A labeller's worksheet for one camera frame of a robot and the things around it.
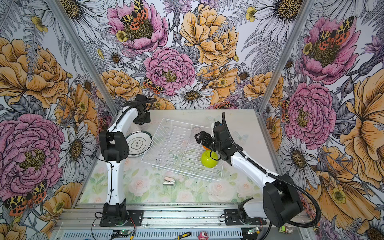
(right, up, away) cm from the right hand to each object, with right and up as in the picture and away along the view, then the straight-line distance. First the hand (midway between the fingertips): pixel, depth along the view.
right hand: (200, 142), depth 83 cm
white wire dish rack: (-18, -4, +15) cm, 24 cm away
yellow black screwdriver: (-6, -41, -14) cm, 43 cm away
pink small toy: (+1, -38, -18) cm, 42 cm away
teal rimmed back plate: (-39, -2, +16) cm, 42 cm away
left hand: (-37, +10, +18) cm, 42 cm away
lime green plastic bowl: (+4, -11, +4) cm, 12 cm away
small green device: (+39, -37, -15) cm, 56 cm away
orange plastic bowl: (+4, -5, +15) cm, 16 cm away
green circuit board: (-37, -41, -13) cm, 57 cm away
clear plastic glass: (-3, +6, +13) cm, 15 cm away
